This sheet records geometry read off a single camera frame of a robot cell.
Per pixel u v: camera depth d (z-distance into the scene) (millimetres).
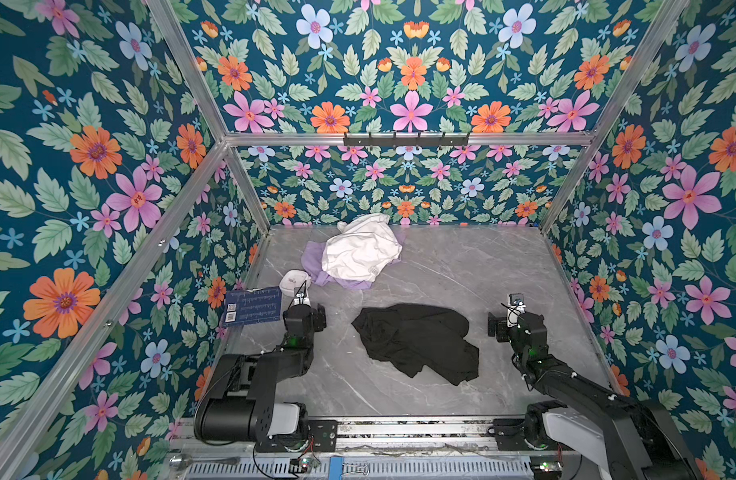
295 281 1012
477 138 1827
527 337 666
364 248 1022
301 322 690
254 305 961
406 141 933
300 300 784
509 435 734
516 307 750
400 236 1176
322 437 734
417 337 841
